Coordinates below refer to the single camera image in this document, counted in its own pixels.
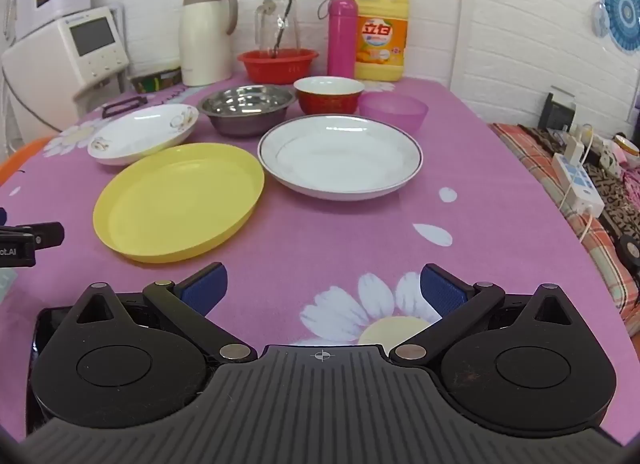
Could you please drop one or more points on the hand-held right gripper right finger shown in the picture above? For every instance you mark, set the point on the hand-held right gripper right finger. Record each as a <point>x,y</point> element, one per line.
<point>442,290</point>

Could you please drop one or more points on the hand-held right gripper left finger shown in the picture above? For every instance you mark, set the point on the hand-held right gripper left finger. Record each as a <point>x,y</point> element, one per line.
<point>206,288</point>

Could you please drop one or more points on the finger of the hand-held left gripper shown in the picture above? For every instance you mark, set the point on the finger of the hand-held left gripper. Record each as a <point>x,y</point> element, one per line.
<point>47,234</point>

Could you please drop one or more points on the yellow plastic plate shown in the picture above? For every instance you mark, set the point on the yellow plastic plate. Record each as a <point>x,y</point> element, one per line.
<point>177,201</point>

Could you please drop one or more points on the white floral plate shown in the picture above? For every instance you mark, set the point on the white floral plate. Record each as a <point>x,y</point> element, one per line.
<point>142,134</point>

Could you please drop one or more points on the white plate with grey rim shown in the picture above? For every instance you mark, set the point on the white plate with grey rim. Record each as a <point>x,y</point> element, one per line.
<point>340,157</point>

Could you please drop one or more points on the stainless steel bowl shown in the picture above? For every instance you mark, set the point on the stainless steel bowl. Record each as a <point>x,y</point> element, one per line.
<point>245,109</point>

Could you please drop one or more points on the purple plastic bowl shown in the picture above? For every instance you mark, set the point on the purple plastic bowl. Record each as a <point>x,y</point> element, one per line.
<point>392,112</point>

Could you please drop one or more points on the red bowl with white inside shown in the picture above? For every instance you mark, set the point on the red bowl with white inside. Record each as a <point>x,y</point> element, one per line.
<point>327,97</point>

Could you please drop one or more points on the purple floral tablecloth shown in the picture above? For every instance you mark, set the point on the purple floral tablecloth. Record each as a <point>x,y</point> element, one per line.
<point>490,224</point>

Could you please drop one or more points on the white appliance with screen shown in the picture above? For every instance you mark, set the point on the white appliance with screen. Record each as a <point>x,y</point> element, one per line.
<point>45,74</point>

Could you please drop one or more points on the plaid blanket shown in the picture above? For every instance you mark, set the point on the plaid blanket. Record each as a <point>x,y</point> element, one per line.
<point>607,264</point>

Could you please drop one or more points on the white power strip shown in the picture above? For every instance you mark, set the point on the white power strip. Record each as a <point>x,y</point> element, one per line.
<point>577,184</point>

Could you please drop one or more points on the instant noodle bowl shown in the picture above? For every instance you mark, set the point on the instant noodle bowl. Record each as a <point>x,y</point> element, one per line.
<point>157,80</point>

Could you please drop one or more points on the leopard print cloth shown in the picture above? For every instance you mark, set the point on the leopard print cloth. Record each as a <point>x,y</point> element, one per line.
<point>617,204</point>

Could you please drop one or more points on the white charger plug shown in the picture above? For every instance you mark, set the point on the white charger plug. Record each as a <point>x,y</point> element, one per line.
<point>577,147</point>

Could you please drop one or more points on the black box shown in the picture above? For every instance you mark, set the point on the black box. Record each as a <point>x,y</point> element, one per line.
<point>557,112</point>

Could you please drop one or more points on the red plastic colander basket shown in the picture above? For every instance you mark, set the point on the red plastic colander basket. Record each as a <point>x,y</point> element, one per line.
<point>277,69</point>

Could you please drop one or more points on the pink and white cup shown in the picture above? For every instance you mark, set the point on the pink and white cup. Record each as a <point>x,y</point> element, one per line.
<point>625,149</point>

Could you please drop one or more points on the cream thermal kettle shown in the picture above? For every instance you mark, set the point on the cream thermal kettle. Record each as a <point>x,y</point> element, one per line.
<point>202,39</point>

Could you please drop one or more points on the yellow detergent bottle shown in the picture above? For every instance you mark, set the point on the yellow detergent bottle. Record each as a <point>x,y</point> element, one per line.
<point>382,39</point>

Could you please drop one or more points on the clear glass pitcher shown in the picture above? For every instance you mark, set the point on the clear glass pitcher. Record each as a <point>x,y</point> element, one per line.
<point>265,27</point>

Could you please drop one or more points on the pink thermos bottle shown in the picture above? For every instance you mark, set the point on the pink thermos bottle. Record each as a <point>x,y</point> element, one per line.
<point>342,39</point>

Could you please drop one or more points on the black stirring stick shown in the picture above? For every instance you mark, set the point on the black stirring stick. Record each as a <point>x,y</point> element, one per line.
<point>285,19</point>

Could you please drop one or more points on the small blue wall hook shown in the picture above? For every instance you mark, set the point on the small blue wall hook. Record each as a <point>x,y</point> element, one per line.
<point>600,19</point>

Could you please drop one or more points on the blue round wall decoration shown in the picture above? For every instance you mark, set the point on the blue round wall decoration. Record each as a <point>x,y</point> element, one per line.
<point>622,7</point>

